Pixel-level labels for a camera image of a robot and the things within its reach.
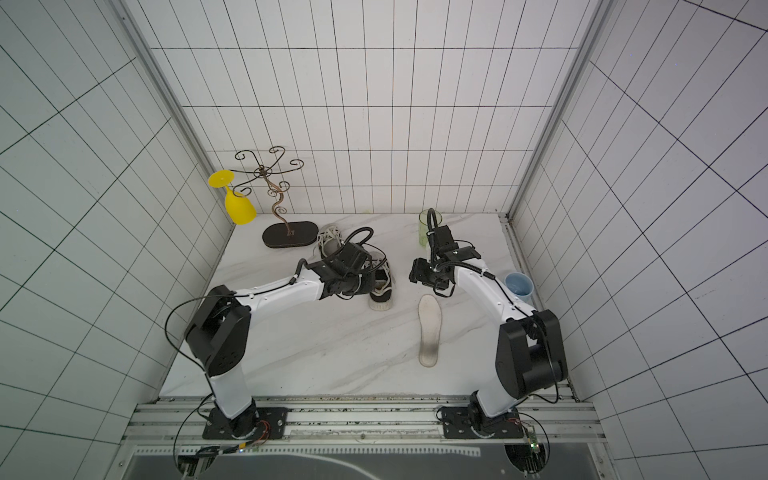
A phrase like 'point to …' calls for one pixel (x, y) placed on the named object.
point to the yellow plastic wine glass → (240, 209)
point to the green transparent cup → (423, 227)
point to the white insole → (430, 316)
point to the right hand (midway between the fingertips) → (419, 271)
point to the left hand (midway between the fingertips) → (371, 288)
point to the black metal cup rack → (282, 234)
